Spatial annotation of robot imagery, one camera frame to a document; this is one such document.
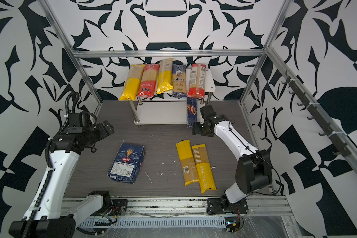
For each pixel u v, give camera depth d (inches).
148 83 30.8
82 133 20.6
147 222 28.1
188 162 34.5
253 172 17.3
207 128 24.2
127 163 32.1
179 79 31.2
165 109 43.6
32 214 14.2
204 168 33.4
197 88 29.4
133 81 30.7
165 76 31.3
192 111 39.7
